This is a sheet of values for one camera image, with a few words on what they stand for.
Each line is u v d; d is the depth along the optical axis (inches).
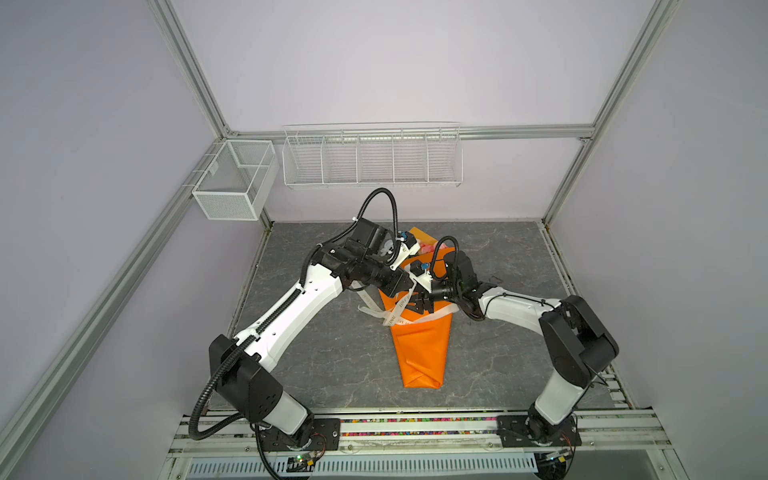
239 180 40.1
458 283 28.0
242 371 15.7
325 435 29.1
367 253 23.0
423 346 33.6
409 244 26.0
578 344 18.7
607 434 29.6
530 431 25.9
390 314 32.5
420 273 28.8
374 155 39.0
